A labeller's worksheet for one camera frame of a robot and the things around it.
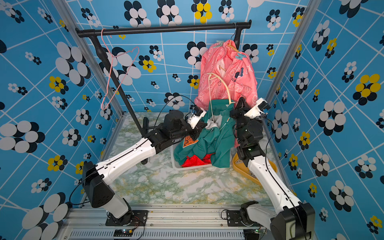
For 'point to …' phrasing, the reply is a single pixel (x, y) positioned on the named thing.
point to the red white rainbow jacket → (194, 160)
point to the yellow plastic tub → (239, 166)
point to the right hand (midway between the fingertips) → (243, 97)
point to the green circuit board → (123, 232)
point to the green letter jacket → (217, 138)
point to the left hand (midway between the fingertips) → (208, 122)
